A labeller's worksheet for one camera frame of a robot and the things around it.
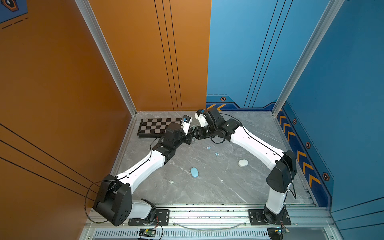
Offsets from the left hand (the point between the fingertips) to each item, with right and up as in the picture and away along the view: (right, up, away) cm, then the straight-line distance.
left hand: (191, 126), depth 82 cm
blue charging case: (+2, -27, +5) cm, 27 cm away
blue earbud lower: (+16, -18, +14) cm, 28 cm away
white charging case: (+31, -22, +7) cm, 39 cm away
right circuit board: (+41, -50, -12) cm, 66 cm away
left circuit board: (-21, -51, -10) cm, 56 cm away
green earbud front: (-11, -32, +2) cm, 34 cm away
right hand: (+1, -4, -3) cm, 5 cm away
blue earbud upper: (+11, -14, +17) cm, 25 cm away
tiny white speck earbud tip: (+17, -31, +4) cm, 36 cm away
